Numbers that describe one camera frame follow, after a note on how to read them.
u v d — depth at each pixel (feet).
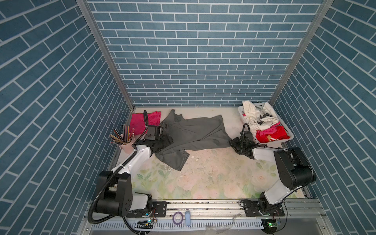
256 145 2.22
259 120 3.35
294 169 1.55
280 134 3.10
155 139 2.23
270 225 2.30
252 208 2.43
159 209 2.38
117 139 2.89
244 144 2.51
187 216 2.27
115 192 1.40
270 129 3.13
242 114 3.48
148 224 2.36
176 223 2.31
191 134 3.35
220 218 2.38
